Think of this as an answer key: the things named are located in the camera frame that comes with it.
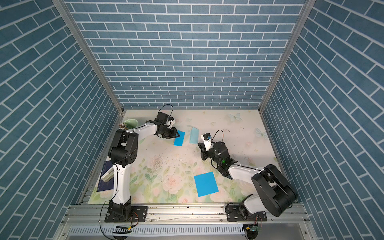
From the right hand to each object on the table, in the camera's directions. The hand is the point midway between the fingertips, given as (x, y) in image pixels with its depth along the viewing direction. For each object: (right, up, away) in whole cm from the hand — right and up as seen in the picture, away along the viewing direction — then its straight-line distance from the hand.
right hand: (200, 144), depth 86 cm
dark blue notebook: (-53, -23, -5) cm, 58 cm away
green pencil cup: (-45, +12, +10) cm, 47 cm away
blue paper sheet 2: (+3, -23, -1) cm, 23 cm away
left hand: (-14, +4, +17) cm, 22 cm away
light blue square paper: (-4, +3, +18) cm, 18 cm away
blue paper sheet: (-15, 0, +17) cm, 23 cm away
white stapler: (-52, -17, -3) cm, 55 cm away
